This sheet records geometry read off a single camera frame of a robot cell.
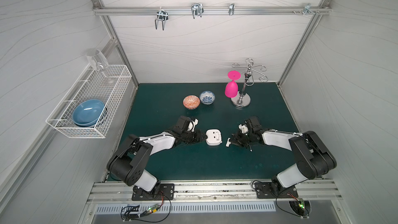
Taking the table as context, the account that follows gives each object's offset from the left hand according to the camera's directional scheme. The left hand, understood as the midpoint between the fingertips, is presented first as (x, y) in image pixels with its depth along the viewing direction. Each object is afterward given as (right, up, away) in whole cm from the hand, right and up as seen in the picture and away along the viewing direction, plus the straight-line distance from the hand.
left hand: (205, 138), depth 86 cm
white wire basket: (-54, +29, -14) cm, 63 cm away
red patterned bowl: (-10, +20, +22) cm, 31 cm away
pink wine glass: (+16, +29, +6) cm, 34 cm away
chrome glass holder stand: (+28, +21, +25) cm, 43 cm away
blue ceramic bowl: (-49, +17, -24) cm, 57 cm away
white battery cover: (+13, -4, +4) cm, 14 cm away
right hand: (+15, -2, +5) cm, 15 cm away
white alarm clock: (+5, 0, +2) cm, 5 cm away
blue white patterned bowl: (+2, +23, +25) cm, 34 cm away
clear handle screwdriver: (+26, -7, +1) cm, 27 cm away
